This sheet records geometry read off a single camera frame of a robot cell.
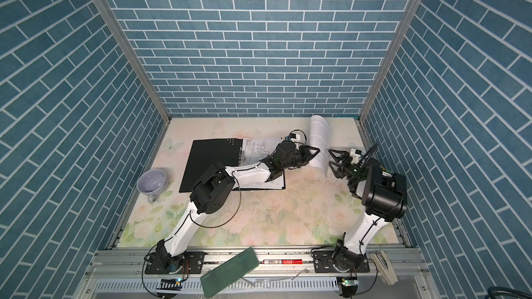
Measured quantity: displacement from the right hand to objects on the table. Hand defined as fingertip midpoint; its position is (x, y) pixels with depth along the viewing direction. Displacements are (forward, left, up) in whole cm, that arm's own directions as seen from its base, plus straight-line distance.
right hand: (329, 155), depth 92 cm
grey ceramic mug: (-16, +79, -7) cm, 80 cm away
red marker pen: (-41, +18, -10) cm, 46 cm away
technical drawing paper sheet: (+8, +36, -10) cm, 38 cm away
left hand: (-2, +4, +4) cm, 6 cm away
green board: (-46, +37, -10) cm, 60 cm away
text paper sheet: (+5, +4, +3) cm, 7 cm away
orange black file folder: (+3, +62, -10) cm, 63 cm away
